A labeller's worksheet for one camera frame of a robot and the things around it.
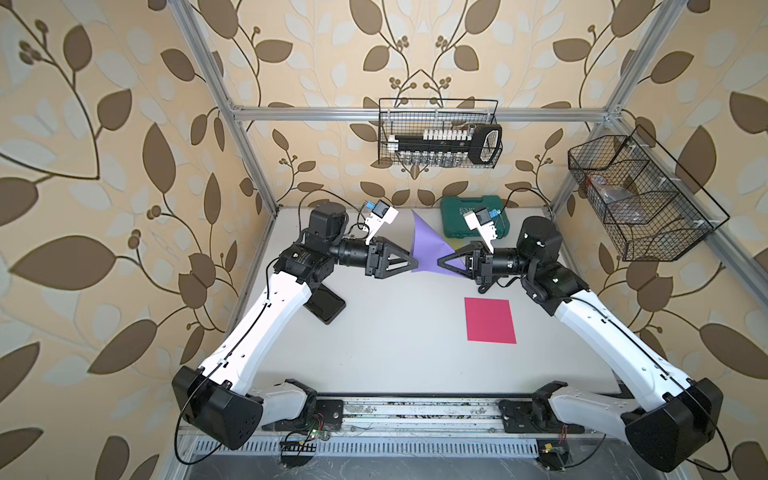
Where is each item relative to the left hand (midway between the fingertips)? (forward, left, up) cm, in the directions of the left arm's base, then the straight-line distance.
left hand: (407, 259), depth 60 cm
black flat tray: (+8, +24, -35) cm, 43 cm away
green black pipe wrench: (+15, -27, -36) cm, 47 cm away
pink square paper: (+4, -27, -37) cm, 46 cm away
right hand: (+1, -7, -2) cm, 7 cm away
